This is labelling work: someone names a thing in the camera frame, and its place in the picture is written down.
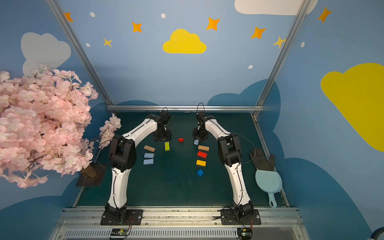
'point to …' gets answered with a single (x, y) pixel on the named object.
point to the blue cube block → (200, 172)
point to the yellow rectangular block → (201, 163)
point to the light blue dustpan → (271, 181)
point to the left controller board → (118, 233)
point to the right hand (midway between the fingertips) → (196, 137)
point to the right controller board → (244, 233)
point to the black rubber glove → (259, 159)
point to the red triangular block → (181, 140)
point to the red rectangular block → (202, 154)
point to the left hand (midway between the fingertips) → (166, 138)
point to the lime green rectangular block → (167, 146)
